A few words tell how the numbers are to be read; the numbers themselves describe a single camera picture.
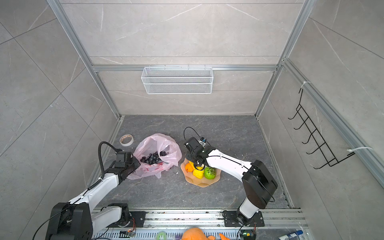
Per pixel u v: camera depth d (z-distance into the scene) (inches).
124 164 26.5
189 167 33.0
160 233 27.6
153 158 35.5
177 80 39.7
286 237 26.7
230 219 28.7
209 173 32.1
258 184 17.2
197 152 25.5
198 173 33.1
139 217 29.5
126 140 41.4
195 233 25.4
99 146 25.9
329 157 24.2
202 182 32.8
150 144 34.0
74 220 15.7
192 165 32.4
